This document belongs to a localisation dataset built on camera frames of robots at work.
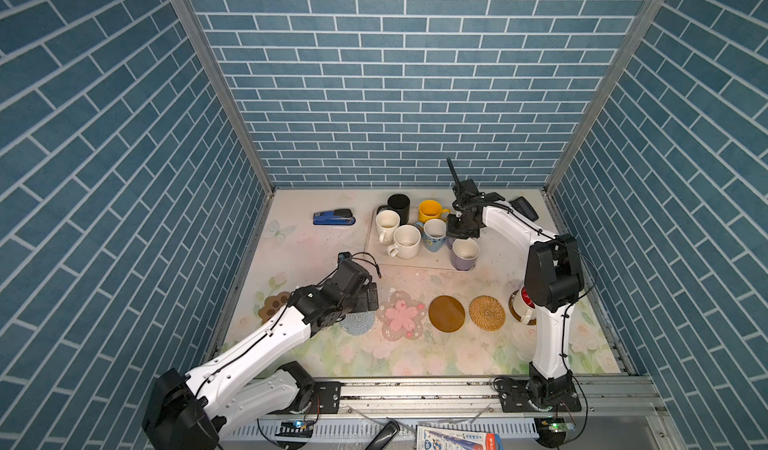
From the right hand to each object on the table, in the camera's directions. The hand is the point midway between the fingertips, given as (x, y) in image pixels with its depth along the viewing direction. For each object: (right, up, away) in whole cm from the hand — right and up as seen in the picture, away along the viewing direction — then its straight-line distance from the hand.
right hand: (449, 230), depth 98 cm
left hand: (-26, -17, -18) cm, 36 cm away
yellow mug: (-5, +7, +9) cm, 13 cm away
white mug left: (-20, +3, +5) cm, 21 cm away
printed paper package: (-8, -46, -30) cm, 56 cm away
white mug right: (-14, -4, +3) cm, 15 cm away
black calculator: (+31, +8, +13) cm, 35 cm away
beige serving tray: (-24, -8, +2) cm, 25 cm away
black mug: (-16, +9, +6) cm, 20 cm away
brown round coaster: (-2, -24, -10) cm, 26 cm away
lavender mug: (+6, -8, +3) cm, 10 cm away
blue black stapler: (-38, +5, +10) cm, 39 cm away
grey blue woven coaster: (-29, -26, -13) cm, 41 cm away
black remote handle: (-20, -44, -33) cm, 58 cm away
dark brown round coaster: (+17, -24, -10) cm, 31 cm away
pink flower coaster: (-16, -25, -11) cm, 32 cm away
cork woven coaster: (+10, -24, -10) cm, 28 cm away
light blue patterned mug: (-5, -1, -1) cm, 5 cm away
